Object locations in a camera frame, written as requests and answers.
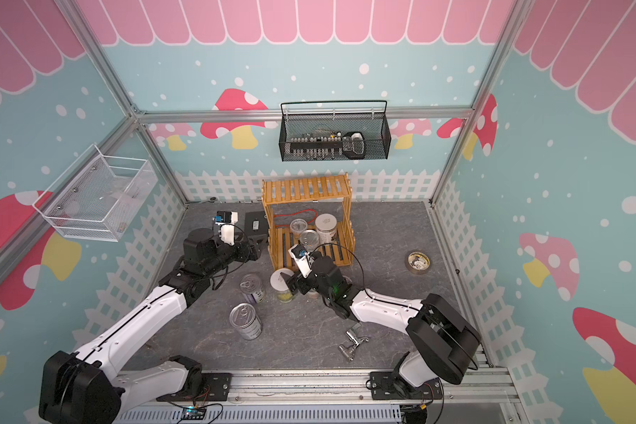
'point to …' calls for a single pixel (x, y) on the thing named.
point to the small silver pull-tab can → (310, 239)
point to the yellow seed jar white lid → (276, 280)
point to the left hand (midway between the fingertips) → (256, 238)
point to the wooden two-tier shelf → (323, 188)
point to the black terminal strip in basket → (351, 146)
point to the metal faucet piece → (352, 336)
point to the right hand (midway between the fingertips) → (294, 263)
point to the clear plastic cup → (297, 226)
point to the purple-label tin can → (251, 287)
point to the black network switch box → (256, 226)
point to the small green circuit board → (193, 413)
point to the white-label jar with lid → (326, 226)
